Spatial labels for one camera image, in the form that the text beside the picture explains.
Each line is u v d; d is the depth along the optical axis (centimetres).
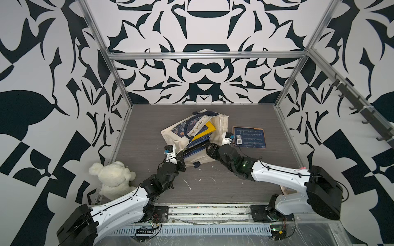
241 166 60
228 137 73
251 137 99
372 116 55
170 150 67
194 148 91
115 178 66
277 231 71
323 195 42
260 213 74
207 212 76
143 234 72
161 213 74
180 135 84
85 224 42
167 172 58
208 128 95
